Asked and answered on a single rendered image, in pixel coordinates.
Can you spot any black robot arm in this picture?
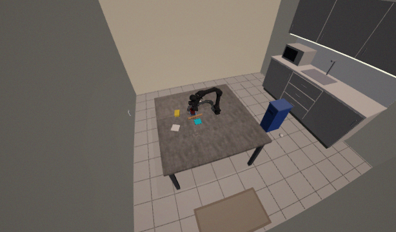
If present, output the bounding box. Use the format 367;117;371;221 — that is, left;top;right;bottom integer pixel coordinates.
188;87;223;115

